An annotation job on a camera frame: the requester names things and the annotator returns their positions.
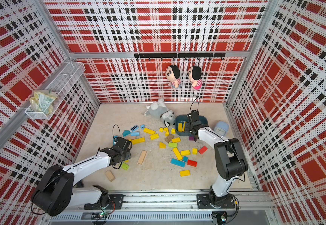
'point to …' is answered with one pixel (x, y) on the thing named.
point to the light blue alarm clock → (221, 128)
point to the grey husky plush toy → (159, 109)
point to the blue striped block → (134, 128)
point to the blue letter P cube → (142, 126)
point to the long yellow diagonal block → (177, 153)
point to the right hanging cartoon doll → (194, 73)
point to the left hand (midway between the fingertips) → (128, 154)
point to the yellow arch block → (166, 133)
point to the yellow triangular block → (162, 145)
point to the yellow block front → (185, 173)
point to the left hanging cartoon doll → (173, 73)
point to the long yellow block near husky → (148, 131)
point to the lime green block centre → (174, 145)
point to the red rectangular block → (192, 163)
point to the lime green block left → (125, 166)
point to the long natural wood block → (142, 156)
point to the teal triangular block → (126, 132)
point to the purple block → (191, 138)
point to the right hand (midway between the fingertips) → (191, 125)
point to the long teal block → (177, 162)
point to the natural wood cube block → (110, 176)
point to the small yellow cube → (161, 130)
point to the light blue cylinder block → (135, 133)
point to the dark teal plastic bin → (180, 120)
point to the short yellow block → (154, 137)
